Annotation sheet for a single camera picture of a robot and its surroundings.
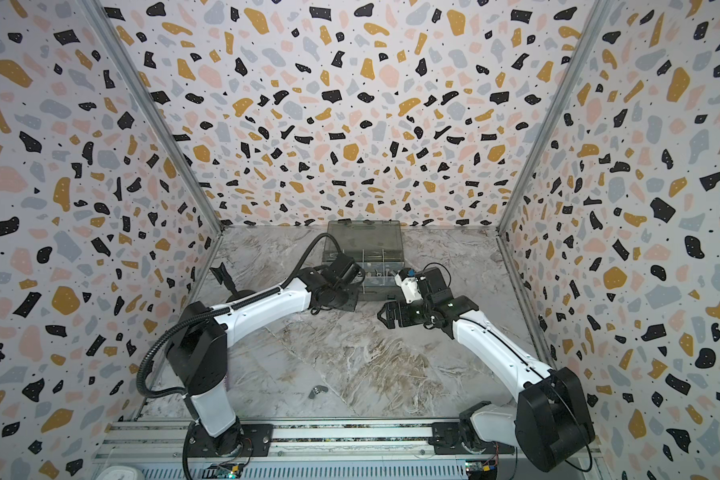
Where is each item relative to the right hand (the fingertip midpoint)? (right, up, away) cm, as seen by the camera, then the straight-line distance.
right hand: (393, 312), depth 83 cm
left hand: (-11, +3, +5) cm, 12 cm away
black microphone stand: (-48, +10, 0) cm, 49 cm away
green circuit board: (-40, -36, -12) cm, 55 cm away
